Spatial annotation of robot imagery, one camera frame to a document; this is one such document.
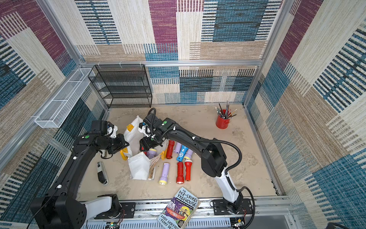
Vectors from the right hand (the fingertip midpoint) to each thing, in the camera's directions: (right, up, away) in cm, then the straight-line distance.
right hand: (149, 148), depth 80 cm
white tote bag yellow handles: (-5, -11, +1) cm, 12 cm away
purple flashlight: (+15, -2, +12) cm, 20 cm away
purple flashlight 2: (+22, -6, +9) cm, 25 cm away
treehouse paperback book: (+18, -29, -9) cm, 35 cm away
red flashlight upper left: (+10, -3, +12) cm, 16 cm away
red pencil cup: (+45, +16, +15) cm, 50 cm away
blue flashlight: (+19, -5, +9) cm, 21 cm away
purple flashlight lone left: (+8, -18, 0) cm, 19 cm away
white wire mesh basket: (-44, +19, -9) cm, 48 cm away
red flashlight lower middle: (+22, -11, +5) cm, 25 cm away
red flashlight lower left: (+17, -17, +1) cm, 24 cm away
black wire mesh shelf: (-27, +41, +28) cm, 57 cm away
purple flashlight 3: (0, -4, +6) cm, 7 cm away
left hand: (-10, +3, -1) cm, 11 cm away
